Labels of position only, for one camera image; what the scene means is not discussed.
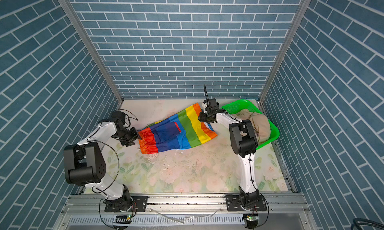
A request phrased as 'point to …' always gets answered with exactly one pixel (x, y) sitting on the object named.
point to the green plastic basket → (249, 104)
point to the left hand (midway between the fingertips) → (139, 138)
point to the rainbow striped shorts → (183, 129)
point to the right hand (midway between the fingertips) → (200, 116)
